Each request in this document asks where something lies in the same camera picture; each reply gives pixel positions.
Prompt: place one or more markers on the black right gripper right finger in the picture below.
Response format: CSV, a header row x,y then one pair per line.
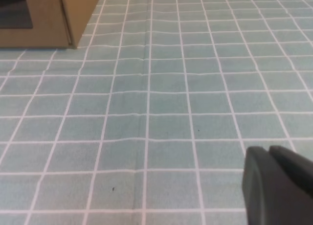
x,y
298,168

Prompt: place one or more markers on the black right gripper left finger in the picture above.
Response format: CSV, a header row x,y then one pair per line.
x,y
271,198

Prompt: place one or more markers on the brown cardboard shoebox shell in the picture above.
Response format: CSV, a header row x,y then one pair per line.
x,y
77,14

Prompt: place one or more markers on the brown cardboard drawer with window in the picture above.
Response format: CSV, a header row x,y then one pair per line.
x,y
33,23

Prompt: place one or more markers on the cyan checkered tablecloth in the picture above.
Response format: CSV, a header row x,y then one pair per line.
x,y
147,122

